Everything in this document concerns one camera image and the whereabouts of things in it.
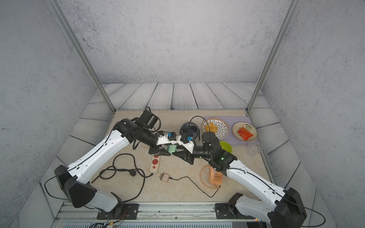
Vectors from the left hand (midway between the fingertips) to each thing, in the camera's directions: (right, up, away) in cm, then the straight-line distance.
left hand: (171, 148), depth 70 cm
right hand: (+2, -1, -2) cm, 4 cm away
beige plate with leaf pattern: (+53, +9, +37) cm, 66 cm away
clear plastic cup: (+51, -5, +24) cm, 57 cm away
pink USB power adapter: (-5, -19, +13) cm, 24 cm away
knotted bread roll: (+27, +8, +35) cm, 45 cm away
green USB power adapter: (+1, 0, -3) cm, 3 cm away
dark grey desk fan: (+9, +7, +26) cm, 29 cm away
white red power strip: (-12, -14, +18) cm, 26 cm away
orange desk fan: (+20, -16, +4) cm, 26 cm away
